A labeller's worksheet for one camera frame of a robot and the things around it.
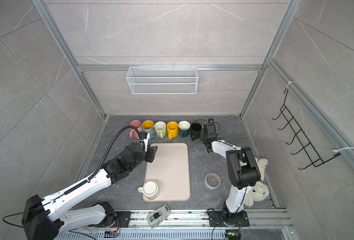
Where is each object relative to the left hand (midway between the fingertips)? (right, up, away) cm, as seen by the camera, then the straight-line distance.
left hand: (154, 143), depth 77 cm
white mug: (-2, -24, 0) cm, 24 cm away
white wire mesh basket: (+2, +41, +24) cm, 47 cm away
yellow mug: (+8, +8, +24) cm, 27 cm away
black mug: (+24, +7, +22) cm, 33 cm away
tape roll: (+33, -23, +9) cm, 41 cm away
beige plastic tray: (+8, -19, +14) cm, 25 cm away
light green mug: (0, +7, +24) cm, 25 cm away
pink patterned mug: (-16, +11, +24) cm, 31 cm away
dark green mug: (+16, +8, +22) cm, 28 cm away
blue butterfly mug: (-9, +9, +24) cm, 27 cm away
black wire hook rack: (+69, -3, -16) cm, 71 cm away
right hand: (+32, +6, +23) cm, 40 cm away
